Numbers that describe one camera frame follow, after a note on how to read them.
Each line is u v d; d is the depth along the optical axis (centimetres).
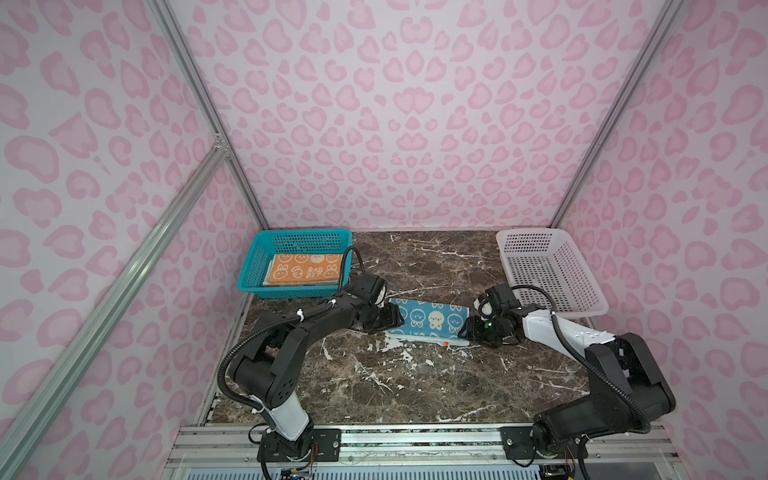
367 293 73
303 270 104
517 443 73
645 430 42
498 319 70
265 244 110
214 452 73
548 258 110
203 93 82
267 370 46
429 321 94
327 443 74
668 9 69
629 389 43
